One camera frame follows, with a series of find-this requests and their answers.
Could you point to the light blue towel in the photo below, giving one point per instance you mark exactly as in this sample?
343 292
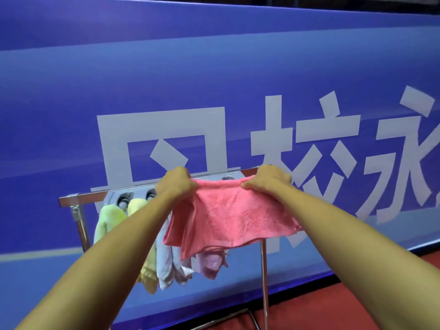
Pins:
163 264

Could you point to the person's right hand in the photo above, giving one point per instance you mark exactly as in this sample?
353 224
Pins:
271 182

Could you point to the person's left forearm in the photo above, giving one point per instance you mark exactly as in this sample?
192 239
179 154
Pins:
96 268

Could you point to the person's right forearm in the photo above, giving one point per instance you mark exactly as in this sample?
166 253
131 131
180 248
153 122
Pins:
361 244

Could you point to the person's left hand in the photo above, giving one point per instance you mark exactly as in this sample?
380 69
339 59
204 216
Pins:
177 185

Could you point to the pink towel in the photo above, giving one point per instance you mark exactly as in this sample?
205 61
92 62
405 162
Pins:
233 216

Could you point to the chrome metal rack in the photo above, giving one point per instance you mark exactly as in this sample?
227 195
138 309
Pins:
68 200

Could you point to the blue printed banner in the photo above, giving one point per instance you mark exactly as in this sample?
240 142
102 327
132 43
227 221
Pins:
68 99

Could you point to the yellow towel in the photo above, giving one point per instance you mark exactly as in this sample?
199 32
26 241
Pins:
135 206

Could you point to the grey plastic hook rail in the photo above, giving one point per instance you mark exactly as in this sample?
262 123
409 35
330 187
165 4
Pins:
111 197

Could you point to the purple towel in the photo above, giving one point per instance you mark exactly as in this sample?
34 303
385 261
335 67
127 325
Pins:
209 264

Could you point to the light green towel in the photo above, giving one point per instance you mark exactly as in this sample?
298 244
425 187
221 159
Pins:
106 219

